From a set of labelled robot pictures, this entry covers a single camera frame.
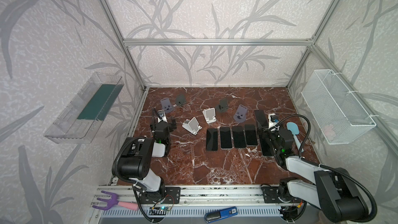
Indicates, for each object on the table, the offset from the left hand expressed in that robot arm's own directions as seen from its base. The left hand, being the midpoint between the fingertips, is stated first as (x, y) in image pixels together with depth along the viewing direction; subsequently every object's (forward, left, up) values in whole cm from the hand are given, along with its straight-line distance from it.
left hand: (163, 117), depth 93 cm
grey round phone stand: (+20, -7, -7) cm, 22 cm away
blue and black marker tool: (-47, -33, -3) cm, 58 cm away
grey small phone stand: (+12, +1, -4) cm, 12 cm away
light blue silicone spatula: (-4, -82, -6) cm, 82 cm away
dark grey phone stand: (+12, -37, -5) cm, 40 cm away
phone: (-9, -46, -8) cm, 48 cm away
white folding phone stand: (-5, -18, -2) cm, 18 cm away
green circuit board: (-45, -8, -8) cm, 46 cm away
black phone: (-8, -54, -7) cm, 55 cm away
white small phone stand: (+4, -28, -4) cm, 29 cm away
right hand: (-4, -60, +5) cm, 61 cm away
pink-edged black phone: (+4, -63, -8) cm, 64 cm away
